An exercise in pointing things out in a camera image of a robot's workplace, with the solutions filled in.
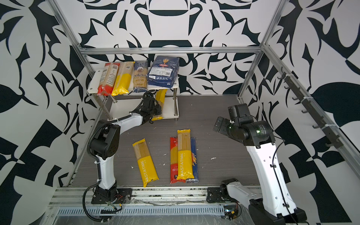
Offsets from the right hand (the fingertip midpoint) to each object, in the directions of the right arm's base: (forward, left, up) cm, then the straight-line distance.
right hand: (223, 126), depth 67 cm
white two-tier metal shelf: (+34, +69, -25) cm, 81 cm away
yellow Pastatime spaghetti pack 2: (-8, +18, -25) cm, 32 cm away
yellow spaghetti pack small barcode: (+35, +34, -16) cm, 51 cm away
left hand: (+30, +36, -18) cm, 50 cm away
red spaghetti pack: (-6, +25, -28) cm, 37 cm away
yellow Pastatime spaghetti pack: (-12, +39, -28) cm, 50 cm away
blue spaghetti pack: (-6, +12, -28) cm, 31 cm away
